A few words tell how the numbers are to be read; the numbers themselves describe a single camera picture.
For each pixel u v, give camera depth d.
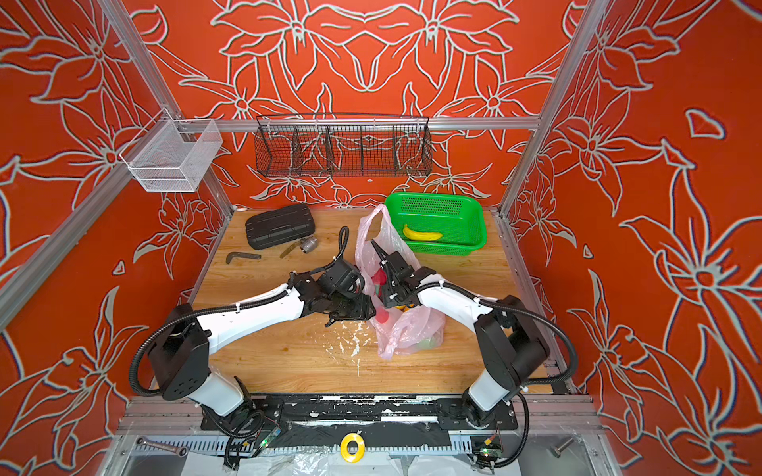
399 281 0.68
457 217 1.14
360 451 0.67
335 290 0.64
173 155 0.90
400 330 0.72
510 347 0.44
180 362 0.43
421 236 1.07
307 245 1.06
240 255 1.04
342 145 0.99
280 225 1.07
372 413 0.74
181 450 0.68
